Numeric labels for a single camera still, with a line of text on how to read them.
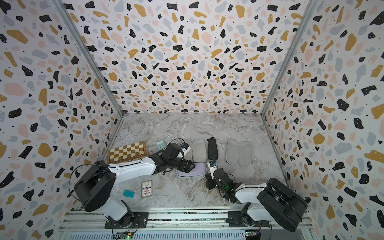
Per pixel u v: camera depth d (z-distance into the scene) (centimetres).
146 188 83
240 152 102
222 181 67
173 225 73
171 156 69
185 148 80
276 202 44
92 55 88
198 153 97
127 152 95
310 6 72
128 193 83
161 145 102
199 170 87
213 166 78
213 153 97
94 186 44
